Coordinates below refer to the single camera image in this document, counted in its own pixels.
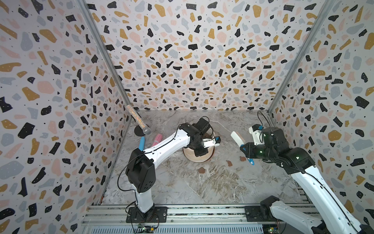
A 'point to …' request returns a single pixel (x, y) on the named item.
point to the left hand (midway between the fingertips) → (205, 149)
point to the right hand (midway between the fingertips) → (241, 148)
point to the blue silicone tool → (141, 143)
